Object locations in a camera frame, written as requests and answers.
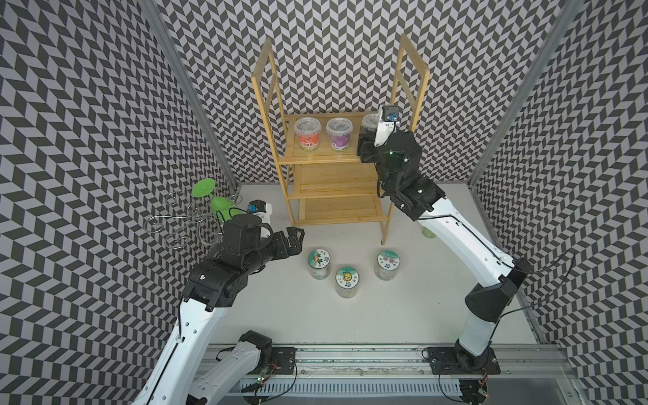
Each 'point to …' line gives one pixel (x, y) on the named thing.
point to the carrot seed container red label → (319, 260)
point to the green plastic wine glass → (223, 207)
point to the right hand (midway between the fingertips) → (374, 131)
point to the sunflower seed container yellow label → (347, 282)
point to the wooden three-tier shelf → (326, 186)
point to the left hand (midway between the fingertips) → (288, 238)
